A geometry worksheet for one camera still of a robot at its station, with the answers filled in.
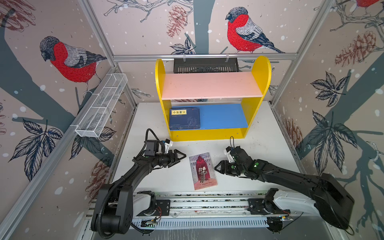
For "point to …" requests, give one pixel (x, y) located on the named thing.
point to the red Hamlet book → (202, 171)
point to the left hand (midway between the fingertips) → (182, 158)
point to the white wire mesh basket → (93, 123)
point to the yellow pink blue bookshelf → (220, 122)
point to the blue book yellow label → (184, 118)
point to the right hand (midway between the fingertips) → (216, 171)
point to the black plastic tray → (205, 65)
